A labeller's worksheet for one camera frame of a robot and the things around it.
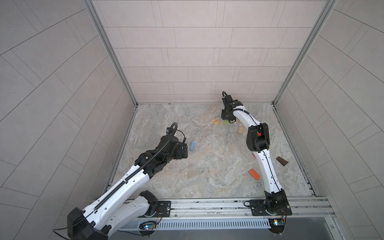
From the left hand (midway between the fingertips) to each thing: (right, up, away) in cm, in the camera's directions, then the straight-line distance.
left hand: (184, 145), depth 76 cm
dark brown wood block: (+57, -12, +11) cm, 59 cm away
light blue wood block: (+4, -3, +16) cm, 16 cm away
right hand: (+27, +15, +35) cm, 46 cm away
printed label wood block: (+19, +11, +29) cm, 37 cm away
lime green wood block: (+27, +11, +27) cm, 40 cm away
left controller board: (-15, -32, -11) cm, 37 cm away
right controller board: (+44, -35, -8) cm, 56 cm away
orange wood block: (+38, -17, +6) cm, 42 cm away
